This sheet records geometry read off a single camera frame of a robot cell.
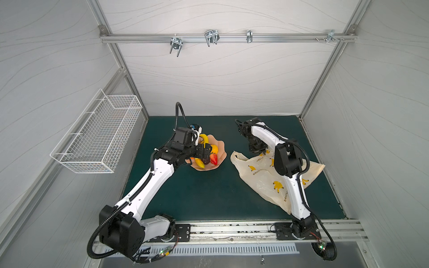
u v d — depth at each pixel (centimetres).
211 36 77
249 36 78
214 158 91
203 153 69
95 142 68
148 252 71
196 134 63
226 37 77
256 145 82
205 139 98
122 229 38
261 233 75
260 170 86
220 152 97
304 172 56
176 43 79
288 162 60
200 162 91
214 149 96
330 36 76
